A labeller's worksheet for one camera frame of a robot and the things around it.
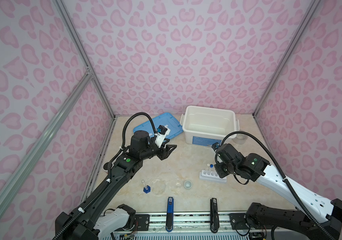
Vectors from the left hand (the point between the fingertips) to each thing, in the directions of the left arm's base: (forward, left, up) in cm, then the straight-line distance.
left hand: (172, 140), depth 72 cm
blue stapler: (-29, +2, -23) cm, 37 cm away
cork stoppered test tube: (-8, -18, -16) cm, 26 cm away
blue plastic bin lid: (+39, +5, -27) cm, 48 cm away
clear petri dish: (-13, +9, -27) cm, 31 cm away
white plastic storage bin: (+32, -22, -28) cm, 48 cm away
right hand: (-9, -22, -10) cm, 26 cm away
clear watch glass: (-12, -2, -28) cm, 30 cm away
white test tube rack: (-9, -21, -23) cm, 32 cm away
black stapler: (-31, -19, -26) cm, 45 cm away
